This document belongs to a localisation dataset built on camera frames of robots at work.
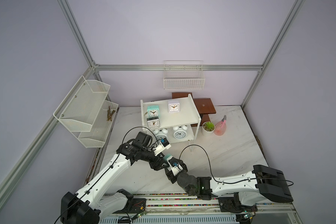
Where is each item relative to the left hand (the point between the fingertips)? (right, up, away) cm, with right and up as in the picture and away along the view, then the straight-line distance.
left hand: (164, 163), depth 73 cm
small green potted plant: (+30, +17, +23) cm, 41 cm away
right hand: (+3, -1, +3) cm, 4 cm away
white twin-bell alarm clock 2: (+9, +16, +6) cm, 19 cm away
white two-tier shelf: (+13, +25, -1) cm, 28 cm away
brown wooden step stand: (+28, +33, +28) cm, 52 cm away
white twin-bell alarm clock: (-2, +16, +2) cm, 16 cm away
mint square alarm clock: (+2, +5, -8) cm, 10 cm away
